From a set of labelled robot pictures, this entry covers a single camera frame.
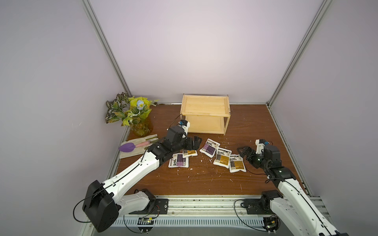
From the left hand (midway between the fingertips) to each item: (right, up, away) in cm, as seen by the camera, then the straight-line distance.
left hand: (197, 138), depth 76 cm
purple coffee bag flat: (-12, -15, +11) cm, 23 cm away
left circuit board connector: (-26, -40, -5) cm, 48 cm away
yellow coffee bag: (+16, -14, +12) cm, 25 cm away
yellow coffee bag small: (-6, -12, +15) cm, 20 cm away
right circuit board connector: (+36, -40, -7) cm, 55 cm away
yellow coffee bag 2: (+24, -16, +10) cm, 30 cm away
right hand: (+25, -6, +4) cm, 27 cm away
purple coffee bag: (+9, -9, +18) cm, 22 cm away
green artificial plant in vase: (-40, +15, +12) cm, 45 cm away
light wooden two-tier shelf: (+6, +14, +11) cm, 18 cm away
